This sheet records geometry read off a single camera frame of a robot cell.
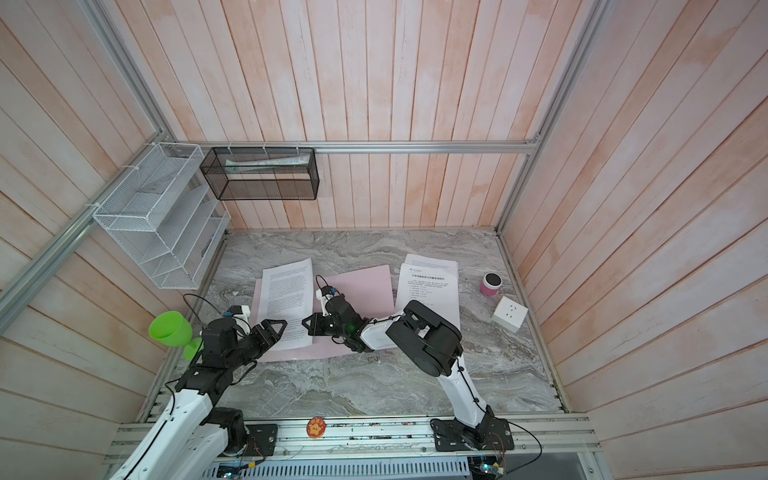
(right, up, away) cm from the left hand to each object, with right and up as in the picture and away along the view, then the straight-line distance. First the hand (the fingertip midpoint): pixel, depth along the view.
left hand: (282, 333), depth 82 cm
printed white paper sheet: (-3, +9, +15) cm, 18 cm away
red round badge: (+11, -23, -6) cm, 26 cm away
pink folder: (+24, +10, +16) cm, 31 cm away
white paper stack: (+45, +13, +23) cm, 53 cm away
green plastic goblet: (-27, +2, -4) cm, 28 cm away
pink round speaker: (+65, +12, +16) cm, 68 cm away
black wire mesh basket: (-14, +51, +22) cm, 58 cm away
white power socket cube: (+69, +3, +11) cm, 70 cm away
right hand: (+3, +1, +8) cm, 8 cm away
